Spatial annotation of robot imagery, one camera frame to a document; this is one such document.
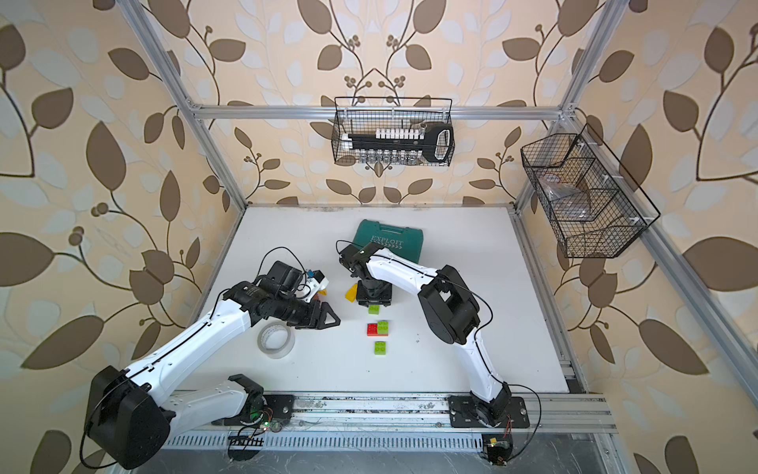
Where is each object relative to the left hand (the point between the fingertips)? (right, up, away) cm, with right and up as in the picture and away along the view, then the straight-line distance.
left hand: (329, 318), depth 76 cm
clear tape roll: (-18, -9, +10) cm, 23 cm away
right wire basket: (+72, +25, -4) cm, 76 cm away
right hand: (+11, 0, +15) cm, 18 cm away
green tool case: (+21, +20, +27) cm, 39 cm away
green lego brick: (+11, -1, +15) cm, 19 cm away
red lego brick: (+11, -6, +10) cm, 16 cm away
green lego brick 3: (+13, -11, +8) cm, 19 cm away
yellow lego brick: (+3, +2, +20) cm, 20 cm away
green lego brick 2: (+14, -6, +10) cm, 18 cm away
